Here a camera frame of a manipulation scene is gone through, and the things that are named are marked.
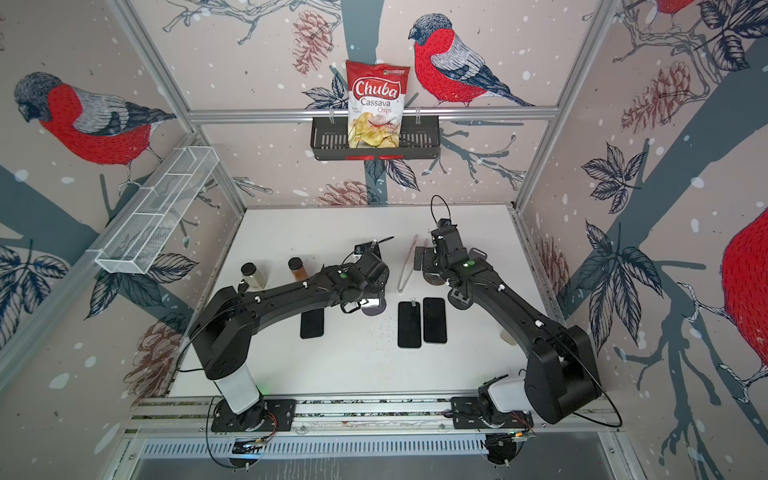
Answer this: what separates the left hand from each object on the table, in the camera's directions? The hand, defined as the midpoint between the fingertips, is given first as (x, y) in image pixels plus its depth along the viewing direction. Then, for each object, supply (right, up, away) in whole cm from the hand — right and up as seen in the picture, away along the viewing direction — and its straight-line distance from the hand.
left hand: (370, 285), depth 88 cm
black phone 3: (+20, -11, +3) cm, 23 cm away
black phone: (-18, -12, +1) cm, 21 cm away
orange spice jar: (-24, +5, +5) cm, 25 cm away
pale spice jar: (-38, +2, +5) cm, 38 cm away
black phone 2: (+11, -13, +2) cm, 17 cm away
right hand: (+17, +8, -2) cm, 19 cm away
